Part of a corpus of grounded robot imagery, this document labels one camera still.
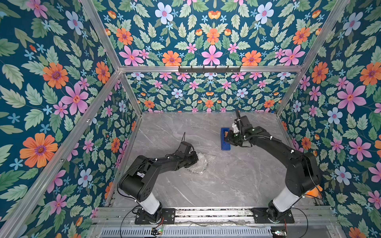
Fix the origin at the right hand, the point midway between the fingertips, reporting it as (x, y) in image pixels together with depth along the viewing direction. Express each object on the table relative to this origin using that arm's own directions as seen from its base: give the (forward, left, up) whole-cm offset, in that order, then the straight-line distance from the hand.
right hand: (226, 138), depth 88 cm
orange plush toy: (-27, -45, -9) cm, 53 cm away
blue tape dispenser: (0, 0, -8) cm, 8 cm away
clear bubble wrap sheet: (-9, +14, -10) cm, 19 cm away
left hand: (-7, +15, -11) cm, 20 cm away
